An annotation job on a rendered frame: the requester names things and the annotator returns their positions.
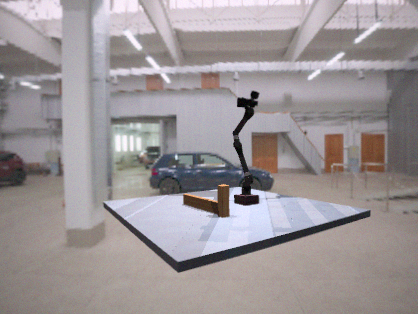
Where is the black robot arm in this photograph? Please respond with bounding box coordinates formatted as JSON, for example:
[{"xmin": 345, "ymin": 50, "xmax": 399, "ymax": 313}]
[{"xmin": 233, "ymin": 97, "xmax": 258, "ymax": 195}]

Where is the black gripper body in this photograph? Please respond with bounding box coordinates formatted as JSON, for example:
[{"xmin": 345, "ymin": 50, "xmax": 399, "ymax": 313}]
[{"xmin": 251, "ymin": 90, "xmax": 260, "ymax": 99}]

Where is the wooden post with slot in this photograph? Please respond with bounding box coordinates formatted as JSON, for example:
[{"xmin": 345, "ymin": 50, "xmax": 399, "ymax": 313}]
[{"xmin": 217, "ymin": 185, "xmax": 230, "ymax": 218}]

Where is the light brown wooden board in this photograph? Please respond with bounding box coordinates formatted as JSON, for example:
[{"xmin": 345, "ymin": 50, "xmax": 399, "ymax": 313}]
[{"xmin": 183, "ymin": 194, "xmax": 218, "ymax": 215}]

